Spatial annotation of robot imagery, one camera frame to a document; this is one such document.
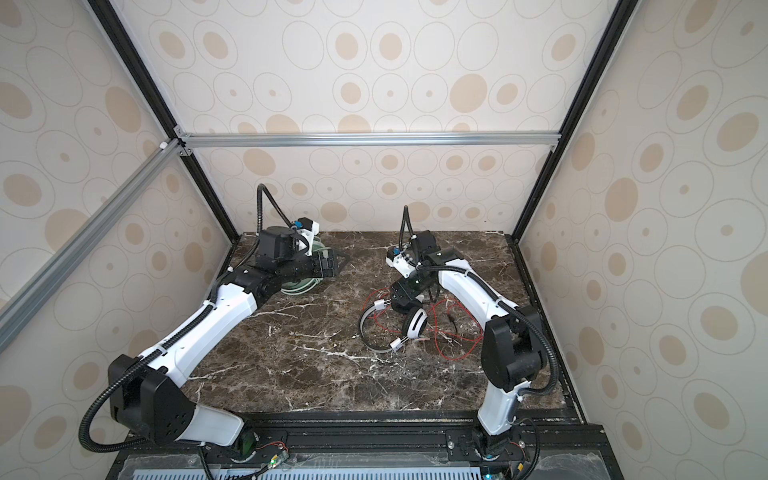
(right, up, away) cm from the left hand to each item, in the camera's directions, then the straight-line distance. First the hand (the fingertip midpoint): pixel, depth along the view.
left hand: (345, 254), depth 76 cm
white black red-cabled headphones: (+18, -20, +10) cm, 29 cm away
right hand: (+16, -9, +13) cm, 23 cm away
